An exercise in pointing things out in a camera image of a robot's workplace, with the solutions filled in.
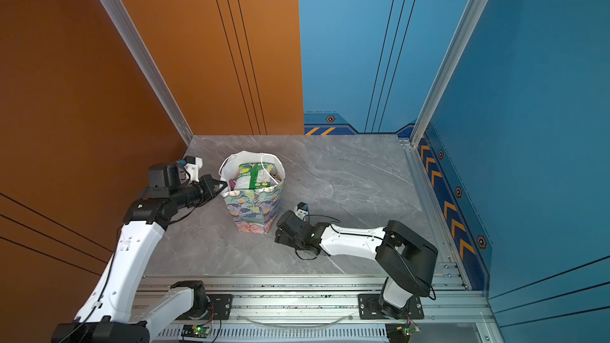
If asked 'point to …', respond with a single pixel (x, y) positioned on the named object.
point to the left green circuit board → (195, 330)
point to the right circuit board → (398, 333)
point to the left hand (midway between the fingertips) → (227, 181)
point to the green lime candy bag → (252, 175)
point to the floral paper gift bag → (254, 210)
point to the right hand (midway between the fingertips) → (279, 237)
